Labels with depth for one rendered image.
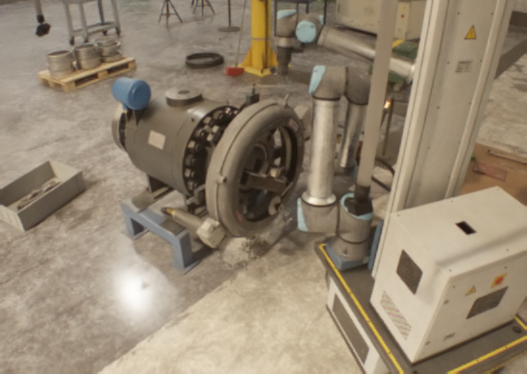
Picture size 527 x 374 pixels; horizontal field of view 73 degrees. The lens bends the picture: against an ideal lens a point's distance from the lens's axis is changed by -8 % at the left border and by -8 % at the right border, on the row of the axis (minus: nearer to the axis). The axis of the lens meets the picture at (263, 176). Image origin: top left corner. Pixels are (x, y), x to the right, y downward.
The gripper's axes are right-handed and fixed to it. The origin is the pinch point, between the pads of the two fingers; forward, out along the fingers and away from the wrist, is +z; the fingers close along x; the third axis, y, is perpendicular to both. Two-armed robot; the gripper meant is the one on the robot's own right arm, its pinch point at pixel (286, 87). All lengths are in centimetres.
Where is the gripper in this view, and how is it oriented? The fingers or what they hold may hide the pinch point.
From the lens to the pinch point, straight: 199.3
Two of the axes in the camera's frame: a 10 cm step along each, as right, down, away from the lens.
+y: -9.9, 0.3, -1.5
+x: 1.4, 4.9, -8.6
